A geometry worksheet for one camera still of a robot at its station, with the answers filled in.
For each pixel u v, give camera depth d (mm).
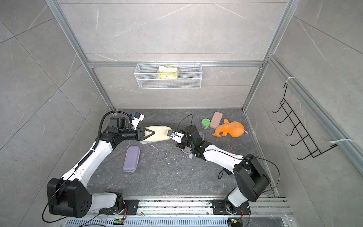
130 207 734
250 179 434
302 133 656
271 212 744
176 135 700
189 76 1007
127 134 671
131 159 881
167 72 878
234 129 980
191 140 646
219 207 729
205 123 1042
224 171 858
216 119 1105
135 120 714
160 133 764
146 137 723
